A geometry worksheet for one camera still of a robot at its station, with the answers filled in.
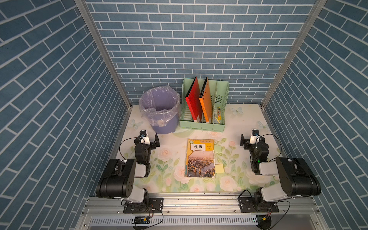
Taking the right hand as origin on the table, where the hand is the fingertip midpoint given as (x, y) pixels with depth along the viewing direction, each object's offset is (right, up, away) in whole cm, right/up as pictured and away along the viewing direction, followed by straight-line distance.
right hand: (252, 134), depth 91 cm
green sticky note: (-21, -10, +4) cm, 24 cm away
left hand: (-64, +1, -2) cm, 64 cm away
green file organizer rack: (-18, +31, +17) cm, 39 cm away
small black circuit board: (-65, -41, -19) cm, 79 cm away
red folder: (-38, +22, -3) cm, 43 cm away
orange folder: (-30, +21, -4) cm, 37 cm away
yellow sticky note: (-22, -20, -6) cm, 30 cm away
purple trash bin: (-62, +19, +12) cm, 66 cm away
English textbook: (-33, -17, -2) cm, 37 cm away
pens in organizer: (-18, +11, +21) cm, 30 cm away
